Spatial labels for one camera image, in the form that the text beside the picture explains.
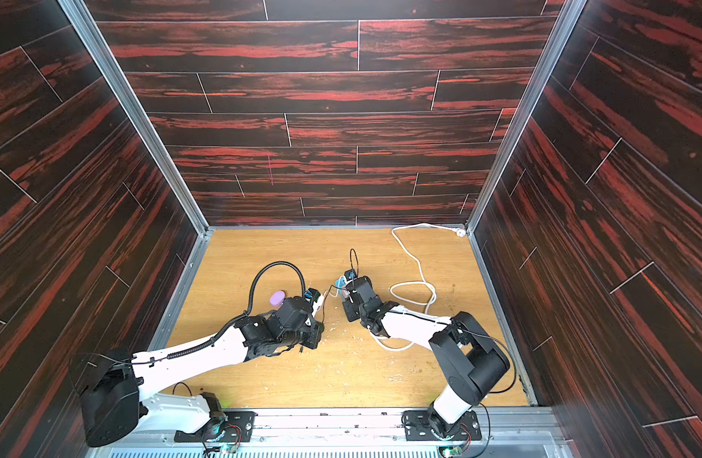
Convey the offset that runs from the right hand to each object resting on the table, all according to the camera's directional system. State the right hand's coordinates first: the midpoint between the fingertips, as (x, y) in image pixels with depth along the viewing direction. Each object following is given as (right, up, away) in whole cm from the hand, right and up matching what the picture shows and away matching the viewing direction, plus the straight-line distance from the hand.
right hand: (357, 297), depth 93 cm
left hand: (-9, -8, -13) cm, 17 cm away
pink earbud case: (-28, -1, +4) cm, 28 cm away
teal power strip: (-6, +5, -2) cm, 8 cm away
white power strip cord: (+42, +23, +22) cm, 53 cm away
